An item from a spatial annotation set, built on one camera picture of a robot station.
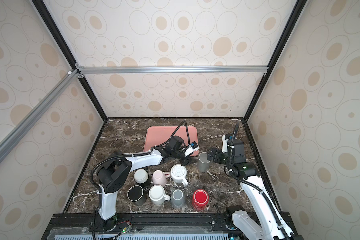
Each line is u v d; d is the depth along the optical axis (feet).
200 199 2.42
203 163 2.78
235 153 1.83
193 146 2.55
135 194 2.44
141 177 2.54
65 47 2.66
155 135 3.63
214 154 2.25
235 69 5.72
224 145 2.25
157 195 2.51
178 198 2.36
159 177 2.60
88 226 2.39
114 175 1.64
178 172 2.71
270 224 1.32
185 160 2.62
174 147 2.40
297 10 2.25
